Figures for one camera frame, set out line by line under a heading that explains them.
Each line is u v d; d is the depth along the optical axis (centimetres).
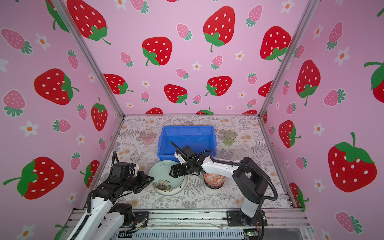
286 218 76
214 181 80
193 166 66
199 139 107
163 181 78
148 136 114
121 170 61
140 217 75
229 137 101
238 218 73
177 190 80
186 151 68
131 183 66
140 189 70
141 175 70
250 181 46
